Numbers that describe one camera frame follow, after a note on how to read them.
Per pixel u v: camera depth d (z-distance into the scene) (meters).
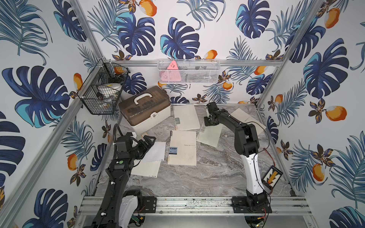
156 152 0.93
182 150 0.95
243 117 1.16
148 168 0.89
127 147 0.61
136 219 0.73
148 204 0.74
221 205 0.76
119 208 0.47
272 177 0.82
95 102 0.80
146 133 1.01
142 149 0.70
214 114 0.82
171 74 0.90
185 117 1.13
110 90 0.80
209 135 1.03
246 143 0.62
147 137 0.72
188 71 0.93
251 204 0.66
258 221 0.71
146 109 0.92
